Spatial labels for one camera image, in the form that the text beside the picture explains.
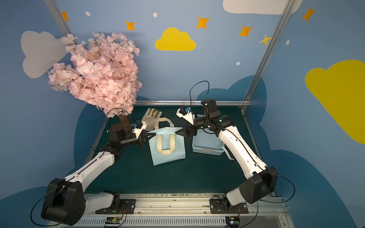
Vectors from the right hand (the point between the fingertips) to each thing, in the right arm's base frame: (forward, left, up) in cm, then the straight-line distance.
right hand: (182, 122), depth 72 cm
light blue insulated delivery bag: (-4, +10, -18) cm, 21 cm away
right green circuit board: (-38, -29, -33) cm, 58 cm away
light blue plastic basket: (+7, -16, -30) cm, 35 cm away
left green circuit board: (-42, +33, -31) cm, 62 cm away
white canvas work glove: (+27, +27, -30) cm, 49 cm away
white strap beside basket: (-3, -28, -24) cm, 37 cm away
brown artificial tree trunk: (+12, +40, -16) cm, 45 cm away
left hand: (-1, +16, -8) cm, 17 cm away
